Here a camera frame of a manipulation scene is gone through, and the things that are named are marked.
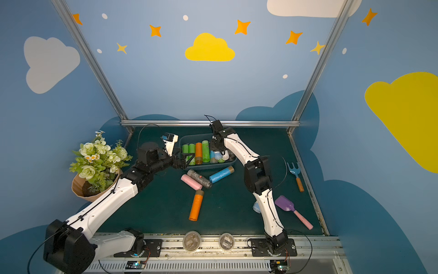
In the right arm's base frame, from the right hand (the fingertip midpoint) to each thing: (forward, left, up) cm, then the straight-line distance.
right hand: (218, 145), depth 100 cm
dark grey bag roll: (-19, +8, -6) cm, 22 cm away
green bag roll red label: (-1, +8, -5) cm, 9 cm away
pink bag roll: (-22, +12, -7) cm, 26 cm away
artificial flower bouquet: (-28, +49, +17) cm, 59 cm away
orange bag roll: (-33, +9, -8) cm, 35 cm away
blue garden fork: (-8, -47, -10) cm, 49 cm away
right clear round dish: (-49, -7, -4) cm, 50 cm away
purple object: (-30, -38, -8) cm, 49 cm away
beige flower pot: (-33, +62, +5) cm, 71 cm away
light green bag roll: (+1, +17, -7) cm, 18 cm away
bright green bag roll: (-6, -2, -7) cm, 10 cm away
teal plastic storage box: (+11, +18, -7) cm, 22 cm away
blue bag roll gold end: (-6, +3, -6) cm, 9 cm away
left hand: (-18, +11, +17) cm, 27 cm away
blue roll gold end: (-15, -3, -7) cm, 17 cm away
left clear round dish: (-50, +8, -4) cm, 51 cm away
